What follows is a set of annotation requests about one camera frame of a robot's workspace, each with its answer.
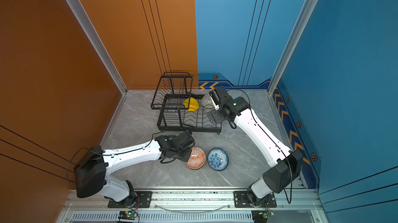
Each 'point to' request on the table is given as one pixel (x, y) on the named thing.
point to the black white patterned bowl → (207, 101)
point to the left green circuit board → (128, 214)
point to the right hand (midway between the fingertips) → (219, 113)
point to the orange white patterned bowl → (197, 158)
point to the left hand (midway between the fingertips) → (189, 153)
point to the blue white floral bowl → (217, 159)
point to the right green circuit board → (261, 216)
